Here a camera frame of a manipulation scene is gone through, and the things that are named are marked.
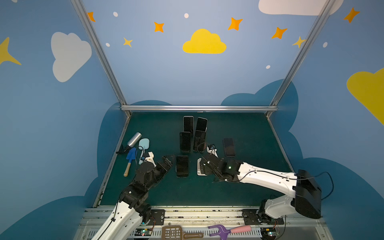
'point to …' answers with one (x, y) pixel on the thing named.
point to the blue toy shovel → (131, 155)
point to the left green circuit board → (143, 232)
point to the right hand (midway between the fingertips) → (208, 162)
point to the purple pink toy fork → (225, 232)
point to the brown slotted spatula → (175, 232)
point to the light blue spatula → (143, 144)
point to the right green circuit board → (268, 233)
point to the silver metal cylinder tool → (125, 149)
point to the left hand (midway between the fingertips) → (175, 161)
